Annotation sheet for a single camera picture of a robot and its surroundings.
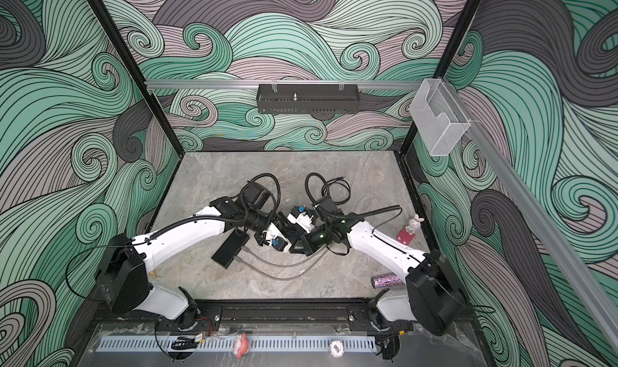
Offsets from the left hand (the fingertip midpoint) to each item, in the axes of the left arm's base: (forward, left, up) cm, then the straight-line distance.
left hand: (290, 229), depth 78 cm
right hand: (-6, -1, -3) cm, 7 cm away
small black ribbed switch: (-2, +22, -12) cm, 26 cm away
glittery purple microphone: (-12, -32, -11) cm, 36 cm away
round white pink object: (-31, -14, -8) cm, 35 cm away
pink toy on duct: (-31, +12, -9) cm, 34 cm away
